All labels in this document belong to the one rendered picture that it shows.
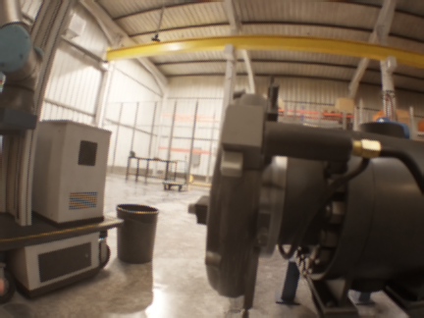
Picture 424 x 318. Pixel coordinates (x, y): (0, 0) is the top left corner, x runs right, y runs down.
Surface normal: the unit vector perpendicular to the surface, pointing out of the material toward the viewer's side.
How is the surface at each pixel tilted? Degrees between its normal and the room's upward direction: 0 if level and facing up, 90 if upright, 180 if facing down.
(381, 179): 69
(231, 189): 84
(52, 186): 90
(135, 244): 93
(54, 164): 90
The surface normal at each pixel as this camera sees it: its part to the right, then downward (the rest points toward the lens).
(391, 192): -0.15, -0.31
